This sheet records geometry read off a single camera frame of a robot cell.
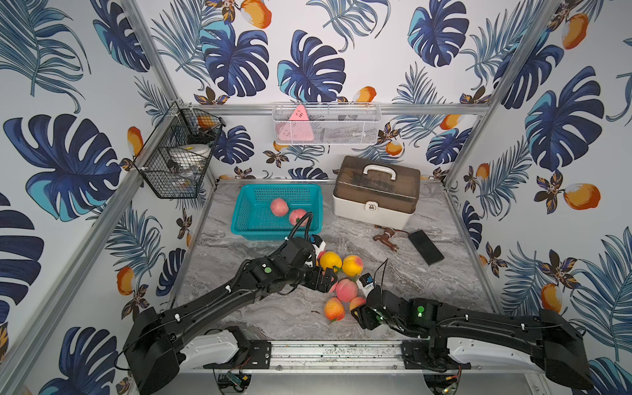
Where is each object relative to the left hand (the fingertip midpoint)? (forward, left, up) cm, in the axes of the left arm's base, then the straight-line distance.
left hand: (327, 272), depth 75 cm
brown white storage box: (+31, -16, +3) cm, 35 cm away
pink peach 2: (-1, -7, -10) cm, 12 cm away
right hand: (-6, -11, -12) cm, 17 cm away
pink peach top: (+2, +2, +8) cm, 8 cm away
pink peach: (+32, +21, -10) cm, 40 cm away
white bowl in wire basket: (+28, +47, +18) cm, 58 cm away
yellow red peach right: (+8, -9, -11) cm, 16 cm away
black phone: (+20, -39, -14) cm, 46 cm away
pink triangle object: (+47, +13, +19) cm, 52 cm away
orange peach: (-7, -3, -11) cm, 13 cm away
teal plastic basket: (+31, +33, -18) cm, 49 cm away
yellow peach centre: (+10, -1, -10) cm, 14 cm away
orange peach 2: (-5, -10, -10) cm, 15 cm away
